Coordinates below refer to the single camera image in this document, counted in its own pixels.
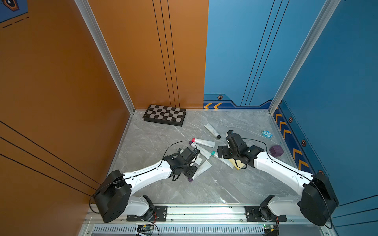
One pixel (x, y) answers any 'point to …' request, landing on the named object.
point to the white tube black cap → (212, 130)
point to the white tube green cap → (226, 161)
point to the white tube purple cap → (203, 152)
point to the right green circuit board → (269, 226)
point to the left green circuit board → (144, 227)
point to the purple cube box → (276, 150)
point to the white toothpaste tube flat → (198, 161)
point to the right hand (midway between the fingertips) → (223, 150)
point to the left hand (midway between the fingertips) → (192, 166)
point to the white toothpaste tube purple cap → (203, 167)
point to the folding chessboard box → (172, 115)
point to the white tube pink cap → (204, 142)
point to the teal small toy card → (267, 134)
